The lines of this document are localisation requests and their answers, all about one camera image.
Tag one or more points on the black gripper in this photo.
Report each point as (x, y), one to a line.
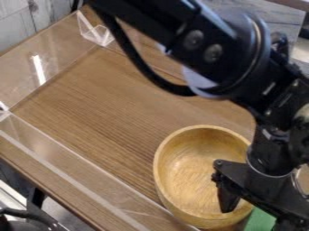
(273, 194)

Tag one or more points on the brown wooden bowl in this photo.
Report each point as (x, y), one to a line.
(182, 175)

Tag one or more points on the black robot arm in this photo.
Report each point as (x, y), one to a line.
(244, 66)

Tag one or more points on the green flat block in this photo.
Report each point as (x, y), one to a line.
(260, 221)

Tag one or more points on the black table frame leg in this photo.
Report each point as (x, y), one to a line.
(44, 222)

